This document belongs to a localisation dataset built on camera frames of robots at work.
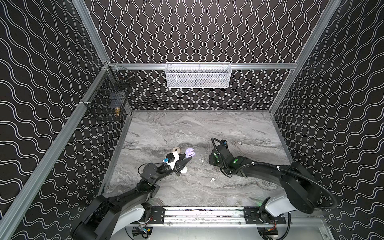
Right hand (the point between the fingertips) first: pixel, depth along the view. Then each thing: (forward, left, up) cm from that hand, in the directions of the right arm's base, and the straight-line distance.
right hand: (212, 158), depth 90 cm
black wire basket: (+30, +64, +25) cm, 75 cm away
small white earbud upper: (0, +6, -3) cm, 7 cm away
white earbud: (-11, 0, -4) cm, 12 cm away
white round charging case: (-6, +17, -3) cm, 18 cm away
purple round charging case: (-8, +12, +20) cm, 24 cm away
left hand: (-10, +11, +19) cm, 24 cm away
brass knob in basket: (+15, +53, +26) cm, 61 cm away
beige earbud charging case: (+8, +22, -2) cm, 23 cm away
